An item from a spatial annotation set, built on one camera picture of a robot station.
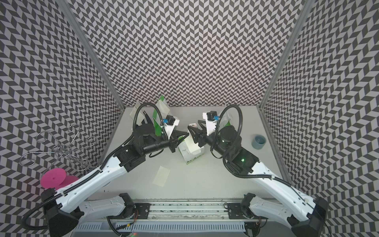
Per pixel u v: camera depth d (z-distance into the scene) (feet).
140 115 3.02
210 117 1.67
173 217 2.37
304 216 1.24
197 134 1.80
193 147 2.18
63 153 1.97
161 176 2.79
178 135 1.97
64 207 1.25
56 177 1.78
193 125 2.07
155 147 1.82
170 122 1.78
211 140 1.81
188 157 2.42
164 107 3.07
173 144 1.85
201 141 1.80
